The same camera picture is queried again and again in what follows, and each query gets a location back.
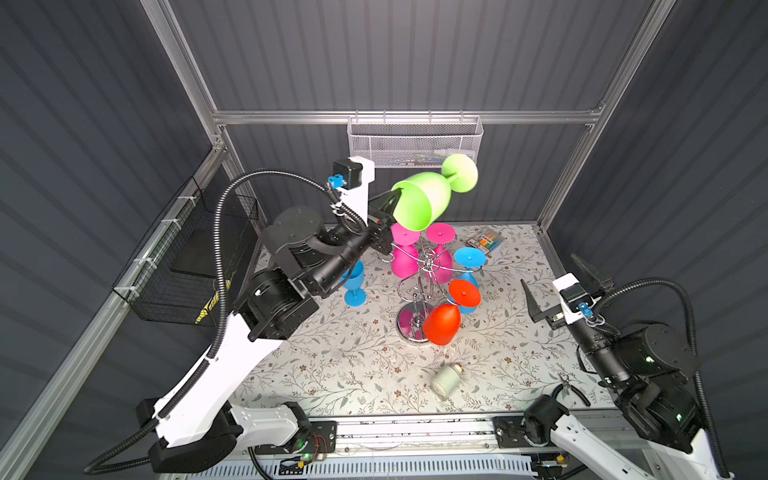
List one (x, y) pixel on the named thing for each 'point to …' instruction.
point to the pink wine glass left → (405, 266)
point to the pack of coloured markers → (487, 242)
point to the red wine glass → (442, 322)
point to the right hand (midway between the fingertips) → (560, 270)
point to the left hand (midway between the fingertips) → (397, 189)
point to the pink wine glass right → (441, 233)
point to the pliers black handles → (567, 383)
